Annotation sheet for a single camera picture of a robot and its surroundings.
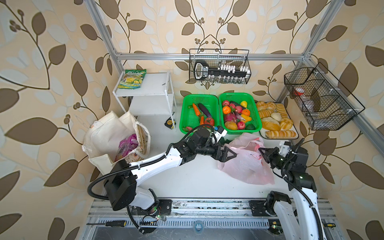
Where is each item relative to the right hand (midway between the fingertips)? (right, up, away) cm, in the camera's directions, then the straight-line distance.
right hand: (259, 150), depth 75 cm
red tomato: (-23, +15, +27) cm, 38 cm away
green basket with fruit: (-2, +20, +32) cm, 37 cm away
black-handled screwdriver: (-72, -33, -6) cm, 79 cm away
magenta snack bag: (-73, +1, +9) cm, 74 cm away
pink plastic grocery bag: (-6, -7, -3) cm, 10 cm away
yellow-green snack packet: (-69, +39, +9) cm, 80 cm away
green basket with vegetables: (-38, +14, +36) cm, 54 cm away
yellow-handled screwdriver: (+30, -34, -6) cm, 46 cm away
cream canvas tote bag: (-83, +5, +4) cm, 83 cm away
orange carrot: (-33, +23, +37) cm, 55 cm away
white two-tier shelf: (-55, +28, +7) cm, 63 cm away
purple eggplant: (-28, +24, +40) cm, 54 cm away
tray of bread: (+23, +13, +27) cm, 38 cm away
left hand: (-15, 0, -7) cm, 17 cm away
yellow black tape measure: (-52, +13, +30) cm, 62 cm away
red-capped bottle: (+24, +31, +5) cm, 39 cm away
